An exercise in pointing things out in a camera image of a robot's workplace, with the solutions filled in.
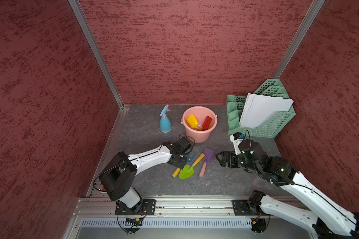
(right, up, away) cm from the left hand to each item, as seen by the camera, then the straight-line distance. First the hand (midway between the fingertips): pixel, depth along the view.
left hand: (178, 164), depth 85 cm
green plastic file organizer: (+44, +38, +27) cm, 64 cm away
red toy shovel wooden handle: (+19, +24, +13) cm, 33 cm away
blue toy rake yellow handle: (0, -2, -1) cm, 3 cm away
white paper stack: (+49, +34, +3) cm, 60 cm away
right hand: (+22, +8, -16) cm, 29 cm away
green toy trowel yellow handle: (+6, -4, +1) cm, 7 cm away
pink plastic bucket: (+14, +25, +18) cm, 34 cm away
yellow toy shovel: (+9, +26, +13) cm, 30 cm away
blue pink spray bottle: (-9, +24, +13) cm, 28 cm away
